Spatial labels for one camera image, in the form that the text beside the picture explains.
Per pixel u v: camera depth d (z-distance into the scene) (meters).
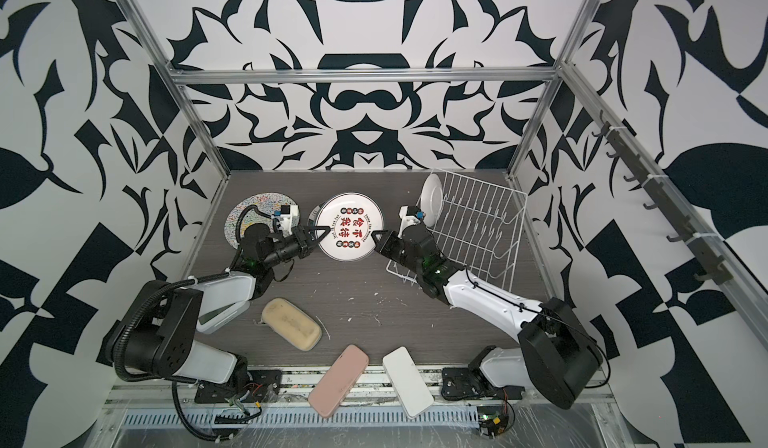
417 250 0.61
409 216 0.75
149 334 0.44
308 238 0.79
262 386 0.72
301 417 0.71
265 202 1.11
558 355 0.42
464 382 0.74
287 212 0.81
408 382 0.72
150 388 0.76
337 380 0.73
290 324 0.81
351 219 0.83
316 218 1.04
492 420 0.71
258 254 0.68
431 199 0.96
